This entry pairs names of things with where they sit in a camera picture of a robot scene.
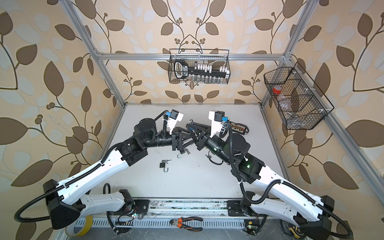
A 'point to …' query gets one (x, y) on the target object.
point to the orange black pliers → (178, 222)
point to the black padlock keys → (166, 160)
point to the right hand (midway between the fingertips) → (189, 126)
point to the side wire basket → (300, 103)
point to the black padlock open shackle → (162, 165)
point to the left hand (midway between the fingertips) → (196, 137)
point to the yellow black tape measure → (294, 231)
